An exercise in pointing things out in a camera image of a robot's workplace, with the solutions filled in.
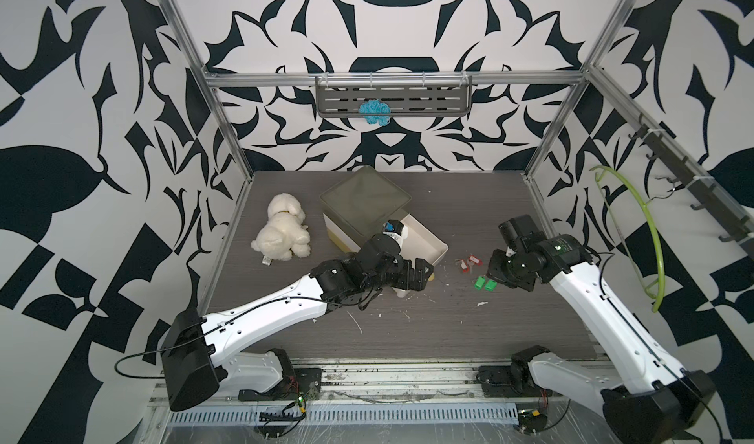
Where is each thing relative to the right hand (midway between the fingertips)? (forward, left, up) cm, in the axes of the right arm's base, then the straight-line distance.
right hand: (492, 269), depth 76 cm
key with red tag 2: (+10, +2, -17) cm, 20 cm away
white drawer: (+15, +16, -10) cm, 24 cm away
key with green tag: (-6, +2, +3) cm, 7 cm away
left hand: (0, +19, +6) cm, 20 cm away
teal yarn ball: (+45, +29, +17) cm, 56 cm away
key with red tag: (+11, -2, -16) cm, 20 cm away
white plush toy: (+15, +58, -6) cm, 60 cm away
